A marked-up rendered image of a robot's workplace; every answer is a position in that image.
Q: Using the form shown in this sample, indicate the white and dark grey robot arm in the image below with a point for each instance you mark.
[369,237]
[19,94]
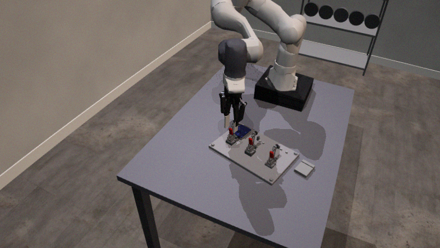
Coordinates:
[226,15]

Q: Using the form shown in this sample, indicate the blue rectangular block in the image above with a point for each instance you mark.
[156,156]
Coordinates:
[242,132]

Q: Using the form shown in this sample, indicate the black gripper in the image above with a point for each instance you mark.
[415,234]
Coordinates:
[226,103]

